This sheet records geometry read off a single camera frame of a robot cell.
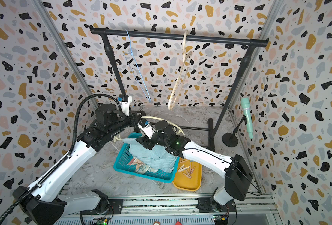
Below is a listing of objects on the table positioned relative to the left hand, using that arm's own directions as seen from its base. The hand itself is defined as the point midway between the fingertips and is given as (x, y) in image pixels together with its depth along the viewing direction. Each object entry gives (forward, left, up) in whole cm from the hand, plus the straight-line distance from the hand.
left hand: (146, 111), depth 68 cm
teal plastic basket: (-11, +17, -30) cm, 36 cm away
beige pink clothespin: (-19, -21, -36) cm, 45 cm away
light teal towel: (-12, -4, -27) cm, 30 cm away
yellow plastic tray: (-21, -18, -40) cm, 49 cm away
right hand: (-7, +3, -11) cm, 13 cm away
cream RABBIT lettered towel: (-15, +6, -33) cm, 37 cm away
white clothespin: (-15, -18, -35) cm, 42 cm away
